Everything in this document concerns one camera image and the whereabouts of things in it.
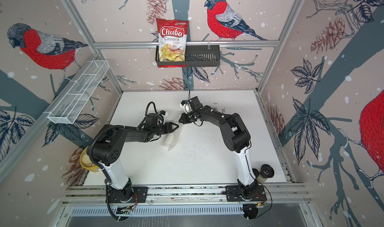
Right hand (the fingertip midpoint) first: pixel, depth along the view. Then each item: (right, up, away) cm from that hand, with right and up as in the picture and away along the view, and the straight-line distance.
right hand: (179, 120), depth 96 cm
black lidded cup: (+45, -22, -26) cm, 56 cm away
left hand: (-1, -3, -1) cm, 3 cm away
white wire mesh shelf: (-52, +8, -25) cm, 58 cm away
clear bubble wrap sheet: (-5, -11, -8) cm, 15 cm away
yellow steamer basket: (-49, -20, -16) cm, 56 cm away
